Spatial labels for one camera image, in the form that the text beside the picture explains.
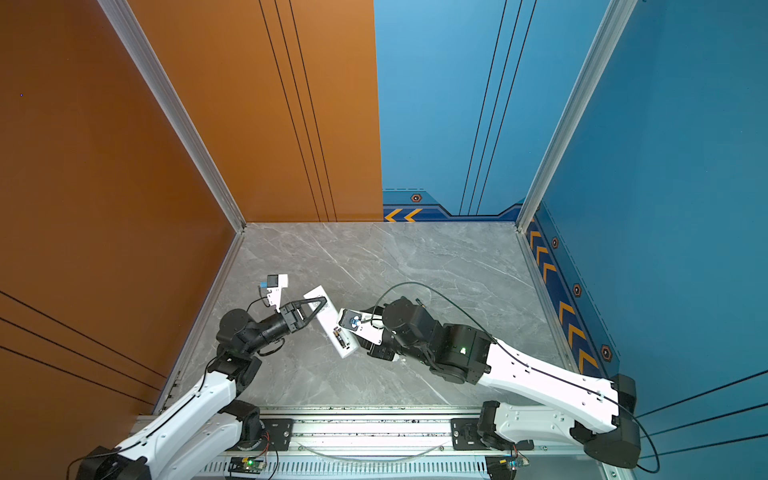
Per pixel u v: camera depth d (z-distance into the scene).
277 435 0.74
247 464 0.71
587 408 0.39
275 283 0.68
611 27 0.71
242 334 0.59
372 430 0.76
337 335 0.70
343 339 0.71
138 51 0.74
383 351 0.56
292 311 0.66
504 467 0.71
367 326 0.51
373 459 0.71
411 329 0.44
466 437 0.72
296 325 0.65
